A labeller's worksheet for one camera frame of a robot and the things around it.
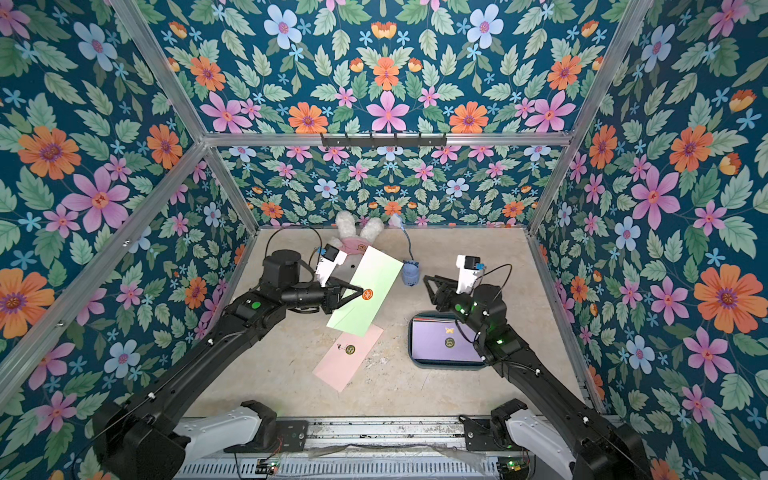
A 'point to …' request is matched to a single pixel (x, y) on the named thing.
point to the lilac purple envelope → (443, 340)
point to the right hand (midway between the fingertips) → (426, 278)
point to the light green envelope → (375, 274)
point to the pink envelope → (345, 356)
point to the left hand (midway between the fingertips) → (363, 293)
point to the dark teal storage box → (438, 365)
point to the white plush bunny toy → (350, 240)
